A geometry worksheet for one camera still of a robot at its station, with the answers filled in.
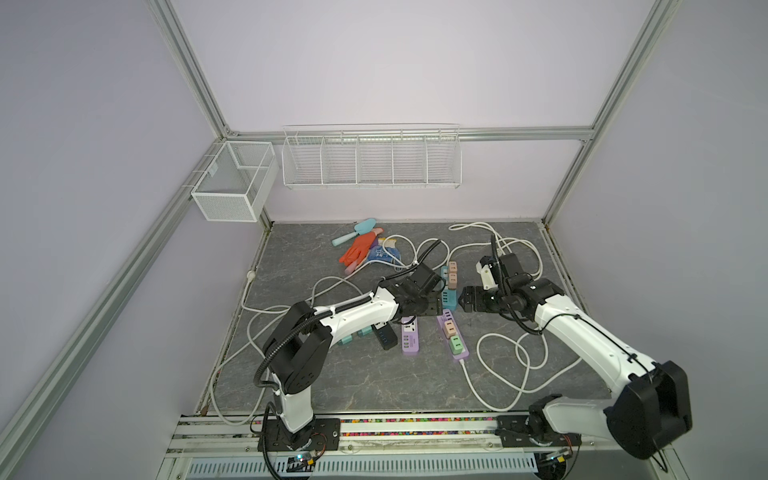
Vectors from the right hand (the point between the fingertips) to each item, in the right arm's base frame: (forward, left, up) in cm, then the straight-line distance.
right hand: (473, 302), depth 83 cm
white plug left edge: (+19, +75, -14) cm, 79 cm away
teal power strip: (+8, +5, -10) cm, 14 cm away
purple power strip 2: (+1, +6, -10) cm, 11 cm away
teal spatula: (+41, +36, -12) cm, 56 cm away
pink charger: (+17, +3, -6) cm, 18 cm away
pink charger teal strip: (+12, +4, -7) cm, 14 cm away
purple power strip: (-5, +18, -11) cm, 21 cm away
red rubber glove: (+27, +36, -9) cm, 46 cm away
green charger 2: (-4, +31, -10) cm, 33 cm away
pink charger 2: (-5, +7, -6) cm, 10 cm away
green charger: (-10, +5, -5) cm, 13 cm away
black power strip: (-5, +25, -11) cm, 28 cm away
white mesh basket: (+40, +76, +12) cm, 87 cm away
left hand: (0, +11, -4) cm, 12 cm away
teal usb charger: (-7, +37, -11) cm, 39 cm away
